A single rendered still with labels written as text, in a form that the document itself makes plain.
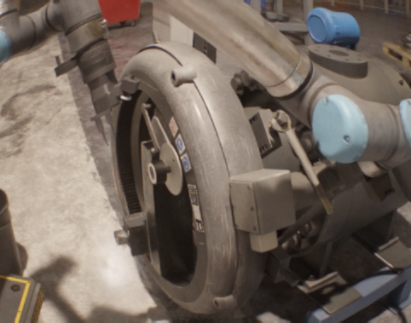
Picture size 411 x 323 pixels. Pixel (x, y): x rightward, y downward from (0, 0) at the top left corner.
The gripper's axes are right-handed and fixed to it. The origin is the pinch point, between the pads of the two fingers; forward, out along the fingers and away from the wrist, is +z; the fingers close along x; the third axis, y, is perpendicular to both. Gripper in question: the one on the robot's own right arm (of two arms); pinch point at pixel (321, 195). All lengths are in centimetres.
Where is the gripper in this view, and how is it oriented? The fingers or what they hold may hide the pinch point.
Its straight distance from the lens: 106.1
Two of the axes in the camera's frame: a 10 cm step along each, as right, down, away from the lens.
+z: -3.6, 3.0, 8.8
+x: -7.8, 4.3, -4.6
